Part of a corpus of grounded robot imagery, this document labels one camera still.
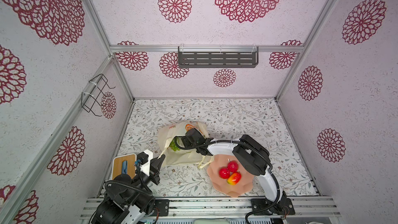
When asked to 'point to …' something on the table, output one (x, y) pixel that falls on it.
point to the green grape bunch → (174, 146)
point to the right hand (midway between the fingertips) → (185, 133)
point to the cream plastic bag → (170, 130)
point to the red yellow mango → (234, 179)
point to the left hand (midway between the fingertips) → (164, 157)
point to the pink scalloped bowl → (246, 181)
